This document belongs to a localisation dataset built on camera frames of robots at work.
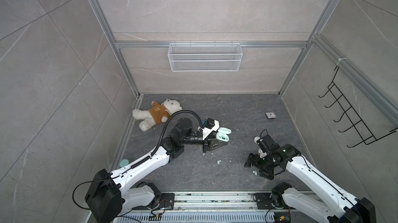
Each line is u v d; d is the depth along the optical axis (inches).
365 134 23.9
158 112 38.8
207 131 22.6
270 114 42.0
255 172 31.7
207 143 23.0
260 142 25.6
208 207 28.7
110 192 15.2
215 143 24.1
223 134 24.9
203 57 39.6
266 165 25.3
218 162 33.7
